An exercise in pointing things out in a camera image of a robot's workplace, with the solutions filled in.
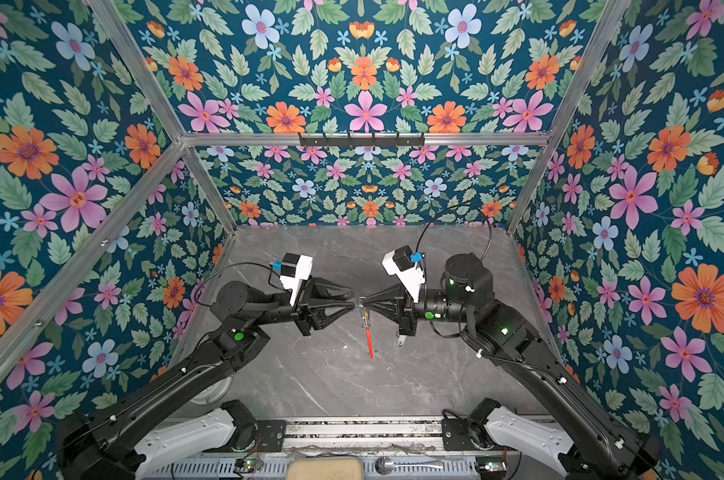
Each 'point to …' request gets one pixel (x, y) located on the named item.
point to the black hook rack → (362, 141)
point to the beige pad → (325, 469)
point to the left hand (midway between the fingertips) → (349, 302)
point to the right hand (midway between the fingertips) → (368, 299)
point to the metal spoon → (385, 465)
